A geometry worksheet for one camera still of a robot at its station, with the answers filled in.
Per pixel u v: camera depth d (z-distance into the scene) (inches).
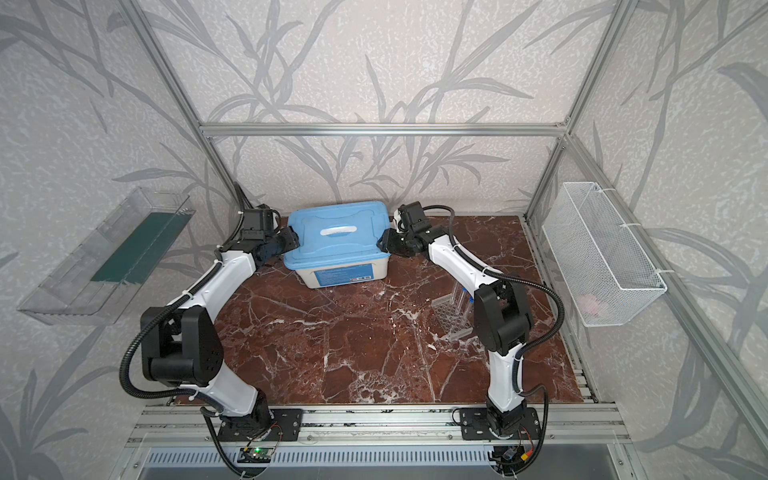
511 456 29.5
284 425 29.0
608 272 23.9
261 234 27.1
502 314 19.8
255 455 28.1
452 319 36.0
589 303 28.4
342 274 37.4
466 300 32.8
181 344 17.7
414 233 27.5
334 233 36.7
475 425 28.7
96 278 25.1
